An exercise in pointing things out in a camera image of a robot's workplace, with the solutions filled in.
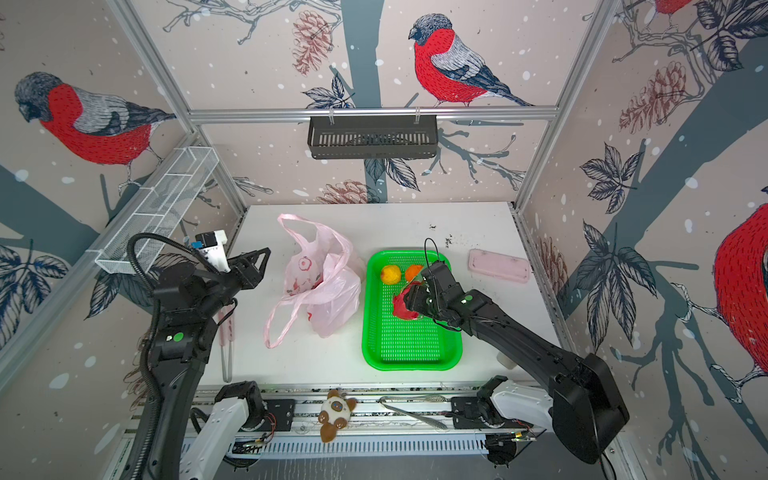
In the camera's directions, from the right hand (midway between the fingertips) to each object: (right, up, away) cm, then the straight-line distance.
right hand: (408, 303), depth 82 cm
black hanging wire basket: (-24, +51, +13) cm, 58 cm away
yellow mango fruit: (-5, +6, +12) cm, 15 cm away
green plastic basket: (-5, -13, +3) cm, 14 cm away
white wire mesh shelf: (-68, +26, -3) cm, 73 cm away
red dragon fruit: (-3, 0, -1) cm, 3 cm away
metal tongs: (+6, -24, -6) cm, 25 cm away
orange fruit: (+2, +8, +11) cm, 13 cm away
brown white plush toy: (-19, -25, -11) cm, 33 cm away
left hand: (-35, +16, -15) cm, 41 cm away
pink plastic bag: (-22, +9, -11) cm, 26 cm away
